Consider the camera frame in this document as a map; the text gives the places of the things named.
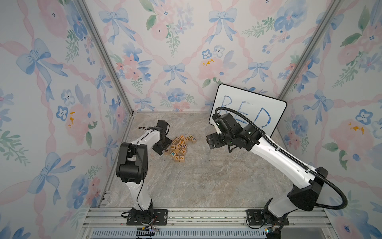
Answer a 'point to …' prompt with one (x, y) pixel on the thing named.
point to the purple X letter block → (184, 146)
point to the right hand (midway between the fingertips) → (216, 136)
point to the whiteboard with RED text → (263, 112)
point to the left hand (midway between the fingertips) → (168, 145)
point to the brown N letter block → (181, 158)
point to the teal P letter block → (194, 139)
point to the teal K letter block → (173, 154)
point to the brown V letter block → (176, 159)
